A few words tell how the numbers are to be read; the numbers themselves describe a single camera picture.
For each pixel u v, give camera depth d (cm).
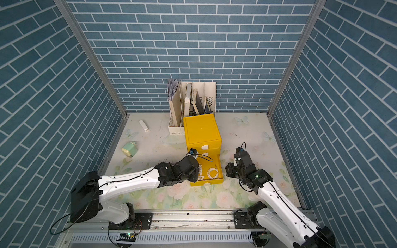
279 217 48
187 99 93
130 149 92
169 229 72
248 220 65
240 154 64
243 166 62
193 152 71
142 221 73
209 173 89
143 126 109
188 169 59
